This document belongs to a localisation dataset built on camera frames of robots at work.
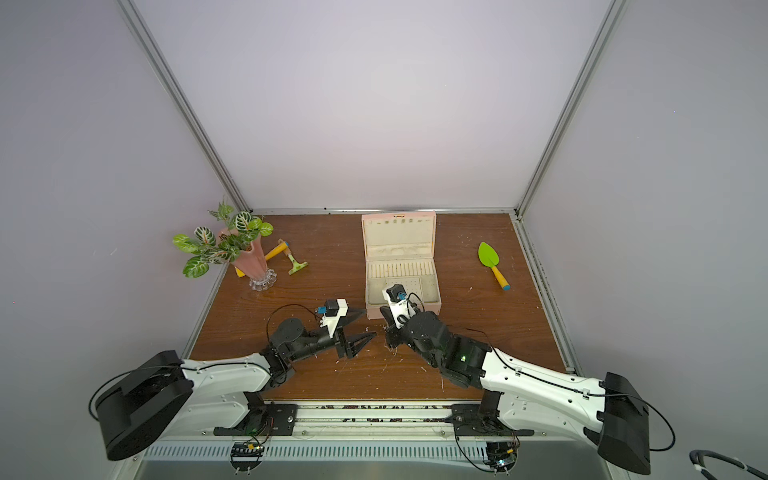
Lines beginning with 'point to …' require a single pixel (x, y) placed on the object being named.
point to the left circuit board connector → (246, 456)
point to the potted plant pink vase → (239, 242)
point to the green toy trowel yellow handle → (489, 258)
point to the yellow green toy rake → (297, 265)
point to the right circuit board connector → (501, 456)
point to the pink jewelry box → (400, 249)
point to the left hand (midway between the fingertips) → (371, 325)
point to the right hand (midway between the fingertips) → (385, 301)
